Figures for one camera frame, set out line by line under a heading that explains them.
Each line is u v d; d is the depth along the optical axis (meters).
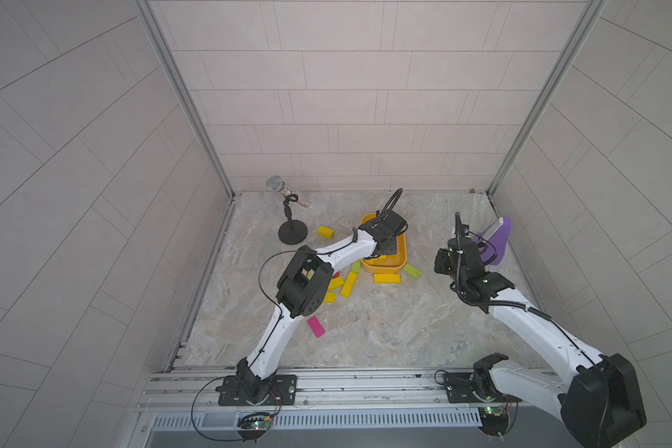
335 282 0.89
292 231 1.03
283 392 0.71
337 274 0.92
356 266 0.93
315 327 0.82
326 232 1.02
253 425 0.65
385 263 0.94
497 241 0.87
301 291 0.55
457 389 0.71
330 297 0.87
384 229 0.75
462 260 0.60
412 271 0.93
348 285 0.89
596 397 0.39
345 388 0.72
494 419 0.69
